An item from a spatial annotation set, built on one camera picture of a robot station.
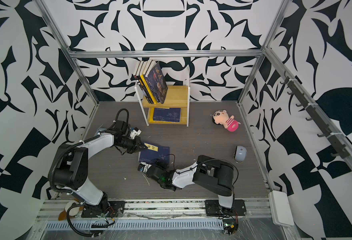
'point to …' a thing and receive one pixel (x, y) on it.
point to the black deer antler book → (141, 84)
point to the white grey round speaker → (240, 154)
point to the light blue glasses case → (100, 129)
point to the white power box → (280, 208)
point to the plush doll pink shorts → (220, 117)
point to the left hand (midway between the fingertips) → (147, 146)
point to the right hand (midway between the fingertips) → (156, 160)
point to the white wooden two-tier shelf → (177, 96)
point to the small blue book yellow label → (168, 115)
